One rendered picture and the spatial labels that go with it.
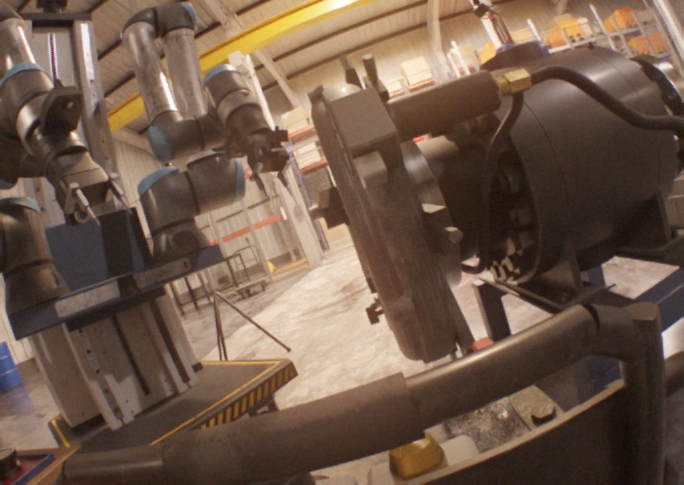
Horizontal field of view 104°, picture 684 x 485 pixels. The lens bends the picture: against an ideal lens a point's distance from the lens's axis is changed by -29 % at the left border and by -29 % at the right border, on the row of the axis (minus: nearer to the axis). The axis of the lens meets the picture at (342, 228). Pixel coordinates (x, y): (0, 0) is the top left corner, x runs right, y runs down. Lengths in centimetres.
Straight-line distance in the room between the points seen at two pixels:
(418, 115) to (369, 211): 18
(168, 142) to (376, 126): 51
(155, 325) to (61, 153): 81
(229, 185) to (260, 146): 47
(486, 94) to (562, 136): 28
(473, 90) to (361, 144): 21
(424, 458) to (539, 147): 70
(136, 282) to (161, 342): 29
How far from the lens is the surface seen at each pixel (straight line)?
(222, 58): 955
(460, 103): 63
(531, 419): 28
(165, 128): 91
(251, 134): 74
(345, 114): 59
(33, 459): 69
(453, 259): 85
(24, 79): 68
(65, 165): 55
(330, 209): 105
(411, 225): 63
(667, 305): 93
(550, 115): 88
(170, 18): 135
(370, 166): 56
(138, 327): 128
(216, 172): 117
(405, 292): 66
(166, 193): 115
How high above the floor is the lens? 64
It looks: 1 degrees down
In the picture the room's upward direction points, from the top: 21 degrees counter-clockwise
